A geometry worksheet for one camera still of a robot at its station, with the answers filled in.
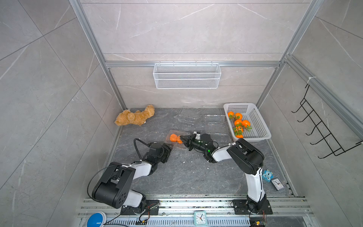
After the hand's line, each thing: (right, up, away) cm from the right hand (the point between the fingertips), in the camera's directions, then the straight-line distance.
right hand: (180, 137), depth 87 cm
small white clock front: (+11, -38, -19) cm, 44 cm away
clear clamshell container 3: (+6, +15, +30) cm, 35 cm away
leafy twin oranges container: (+43, +14, +23) cm, 50 cm away
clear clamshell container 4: (+29, -2, +15) cm, 33 cm away
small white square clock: (+56, -26, -8) cm, 63 cm away
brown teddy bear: (-39, +13, +11) cm, 42 cm away
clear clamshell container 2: (+30, +11, +26) cm, 41 cm away
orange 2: (+41, 0, +7) cm, 42 cm away
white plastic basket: (+56, +17, +26) cm, 64 cm away
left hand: (-4, -6, +4) cm, 8 cm away
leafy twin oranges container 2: (+47, +8, +17) cm, 51 cm away
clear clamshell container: (-5, -2, +8) cm, 10 cm away
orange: (-1, -3, +6) cm, 7 cm away
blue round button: (-40, -39, -19) cm, 59 cm away
